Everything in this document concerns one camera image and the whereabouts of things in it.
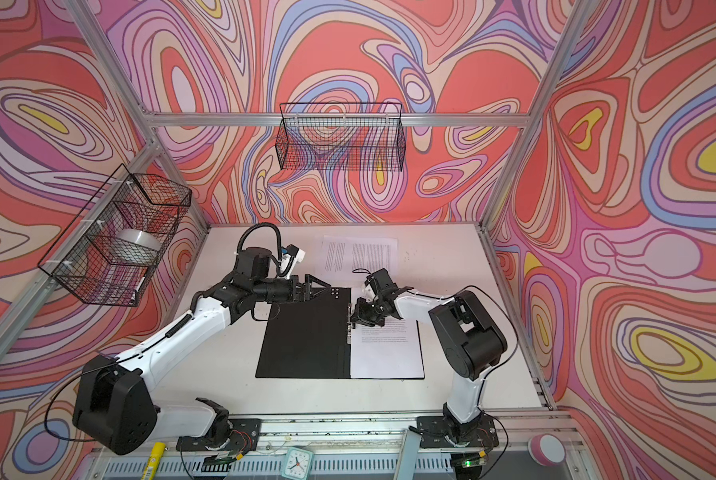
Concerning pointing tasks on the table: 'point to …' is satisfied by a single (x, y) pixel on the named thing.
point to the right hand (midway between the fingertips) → (354, 324)
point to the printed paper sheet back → (350, 259)
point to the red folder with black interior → (308, 338)
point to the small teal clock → (298, 464)
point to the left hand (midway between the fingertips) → (323, 288)
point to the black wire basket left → (108, 255)
